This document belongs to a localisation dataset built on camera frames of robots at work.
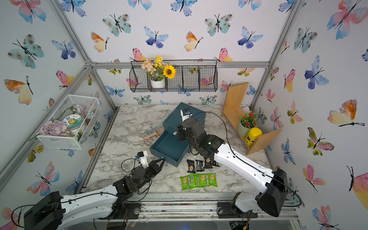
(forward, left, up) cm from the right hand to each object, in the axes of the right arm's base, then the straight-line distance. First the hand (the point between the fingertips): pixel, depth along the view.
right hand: (181, 123), depth 72 cm
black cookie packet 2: (-9, -11, -29) cm, 32 cm away
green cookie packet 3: (-18, -12, -29) cm, 36 cm away
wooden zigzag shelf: (+32, -34, -22) cm, 52 cm away
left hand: (-12, +8, -17) cm, 22 cm away
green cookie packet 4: (-18, -18, -29) cm, 39 cm away
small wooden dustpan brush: (+15, +20, -29) cm, 39 cm away
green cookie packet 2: (-19, -7, -29) cm, 35 cm away
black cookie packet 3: (-10, -5, -29) cm, 31 cm away
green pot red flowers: (+13, -39, -11) cm, 42 cm away
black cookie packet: (-8, -15, -29) cm, 33 cm away
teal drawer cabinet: (+10, +6, -8) cm, 14 cm away
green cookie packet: (-20, -2, -30) cm, 35 cm away
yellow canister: (+5, -41, -13) cm, 43 cm away
